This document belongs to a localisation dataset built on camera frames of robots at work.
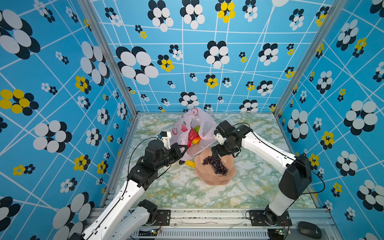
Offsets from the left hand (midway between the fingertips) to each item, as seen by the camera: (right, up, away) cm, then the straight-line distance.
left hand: (190, 146), depth 69 cm
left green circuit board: (-20, -42, +2) cm, 46 cm away
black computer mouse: (+57, -39, 0) cm, 69 cm away
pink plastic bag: (-1, +13, +13) cm, 18 cm away
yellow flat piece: (-1, -14, +22) cm, 26 cm away
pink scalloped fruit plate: (+9, -19, +20) cm, 29 cm away
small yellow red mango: (+3, 0, +30) cm, 30 cm away
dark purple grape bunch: (+15, -13, +17) cm, 26 cm away
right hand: (+17, -6, +14) cm, 23 cm away
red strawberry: (+1, +4, +28) cm, 28 cm away
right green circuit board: (+41, -42, +1) cm, 58 cm away
